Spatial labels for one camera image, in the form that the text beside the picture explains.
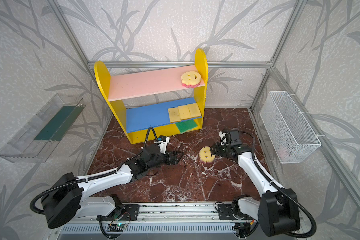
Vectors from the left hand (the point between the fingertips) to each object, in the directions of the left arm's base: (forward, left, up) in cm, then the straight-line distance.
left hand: (180, 149), depth 80 cm
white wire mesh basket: (-4, -47, +20) cm, 51 cm away
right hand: (+5, -19, -3) cm, 20 cm away
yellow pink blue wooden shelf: (+51, +21, -10) cm, 56 cm away
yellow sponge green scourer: (+26, -2, -14) cm, 29 cm away
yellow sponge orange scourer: (+29, -8, -1) cm, 30 cm away
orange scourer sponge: (+26, +6, -1) cm, 26 cm away
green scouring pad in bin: (-1, +52, +21) cm, 56 cm away
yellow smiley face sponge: (+3, -15, -12) cm, 19 cm away
